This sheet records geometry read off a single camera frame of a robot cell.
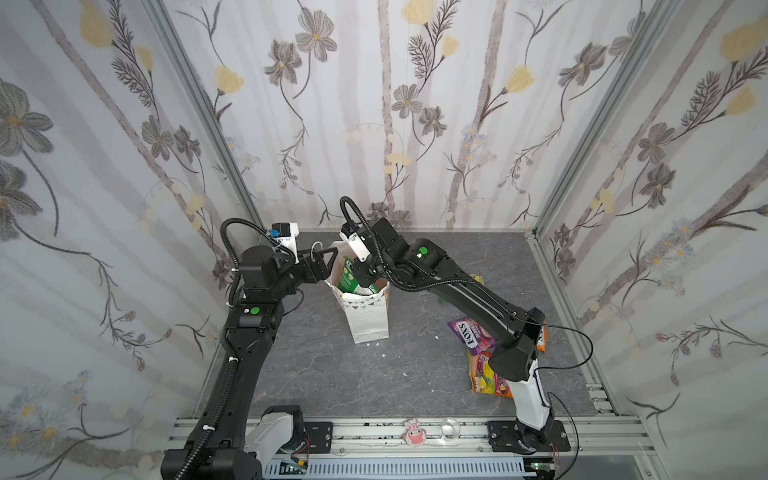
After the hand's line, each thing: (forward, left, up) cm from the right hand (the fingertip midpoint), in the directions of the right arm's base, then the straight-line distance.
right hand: (351, 253), depth 72 cm
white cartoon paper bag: (-9, -4, -7) cm, 12 cm away
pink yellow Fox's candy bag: (-21, -37, -27) cm, 51 cm away
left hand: (+1, +7, +2) cm, 7 cm away
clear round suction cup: (-33, -27, -30) cm, 52 cm away
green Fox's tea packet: (-3, +1, -9) cm, 9 cm away
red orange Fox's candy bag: (-9, -58, -27) cm, 64 cm away
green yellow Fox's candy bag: (+13, -42, -29) cm, 53 cm away
